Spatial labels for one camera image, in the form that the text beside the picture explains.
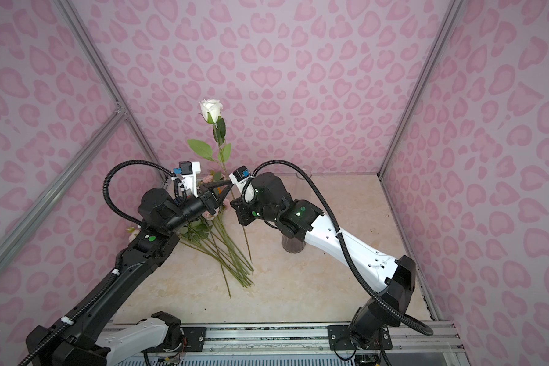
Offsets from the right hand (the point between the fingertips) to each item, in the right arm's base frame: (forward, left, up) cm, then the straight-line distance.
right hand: (233, 201), depth 66 cm
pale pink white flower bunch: (+5, +47, -28) cm, 55 cm away
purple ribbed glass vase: (+2, -17, -31) cm, 35 cm away
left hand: (+2, -1, +7) cm, 7 cm away
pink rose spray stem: (+8, +17, -33) cm, 39 cm away
